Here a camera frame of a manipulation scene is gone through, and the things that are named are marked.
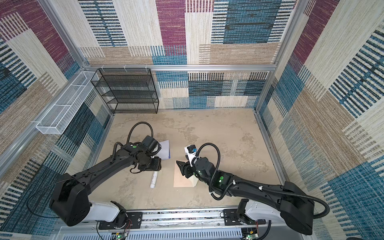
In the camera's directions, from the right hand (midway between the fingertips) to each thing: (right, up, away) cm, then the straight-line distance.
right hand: (182, 161), depth 76 cm
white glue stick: (-17, -12, +9) cm, 22 cm away
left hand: (-14, -4, +7) cm, 16 cm away
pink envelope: (-2, -13, +9) cm, 16 cm away
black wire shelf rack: (-42, +43, +33) cm, 68 cm away
